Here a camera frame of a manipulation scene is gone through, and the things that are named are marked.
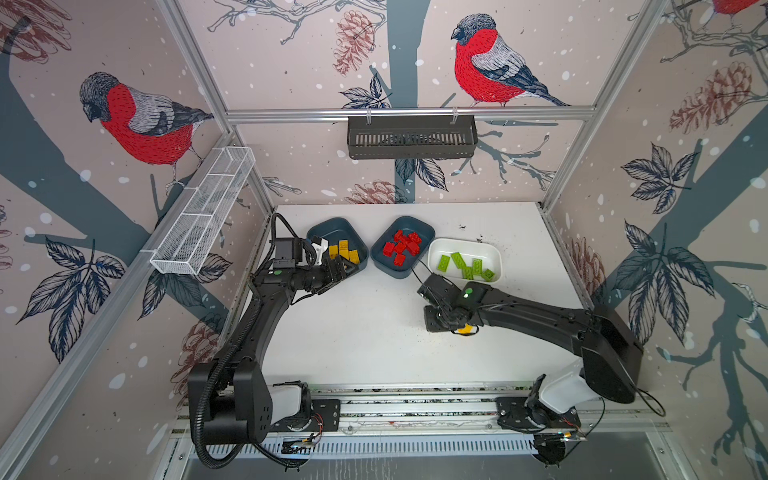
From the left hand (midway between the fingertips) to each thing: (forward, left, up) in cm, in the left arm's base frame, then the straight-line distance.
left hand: (347, 272), depth 80 cm
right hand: (-10, -22, -12) cm, 27 cm away
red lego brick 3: (+21, -15, -17) cm, 31 cm away
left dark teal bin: (+29, +8, -16) cm, 34 cm away
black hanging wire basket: (+49, -20, +11) cm, 54 cm away
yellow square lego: (-15, -31, -4) cm, 34 cm away
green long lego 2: (+15, -37, -18) cm, 43 cm away
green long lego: (+15, -30, -18) cm, 38 cm away
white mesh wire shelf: (+12, +39, +12) cm, 42 cm away
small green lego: (+11, -39, -18) cm, 44 cm away
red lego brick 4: (+16, -15, -17) cm, 27 cm away
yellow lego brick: (+19, +9, -16) cm, 26 cm away
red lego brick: (+26, -20, -17) cm, 37 cm away
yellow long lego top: (+18, +1, -18) cm, 25 cm away
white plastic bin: (+19, -40, -16) cm, 47 cm away
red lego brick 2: (+20, -11, -16) cm, 28 cm away
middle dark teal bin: (+31, -18, -15) cm, 39 cm away
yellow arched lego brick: (+21, +6, -17) cm, 28 cm away
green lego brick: (+12, -42, -17) cm, 47 cm away
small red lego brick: (+26, -15, -17) cm, 35 cm away
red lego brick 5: (+20, -20, -16) cm, 32 cm away
